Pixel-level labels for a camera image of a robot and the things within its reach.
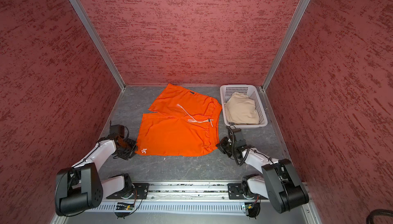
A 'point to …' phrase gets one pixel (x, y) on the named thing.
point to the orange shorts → (184, 124)
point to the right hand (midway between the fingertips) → (214, 147)
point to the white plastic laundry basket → (252, 91)
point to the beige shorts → (240, 109)
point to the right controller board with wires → (253, 209)
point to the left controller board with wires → (123, 210)
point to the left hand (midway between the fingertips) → (138, 151)
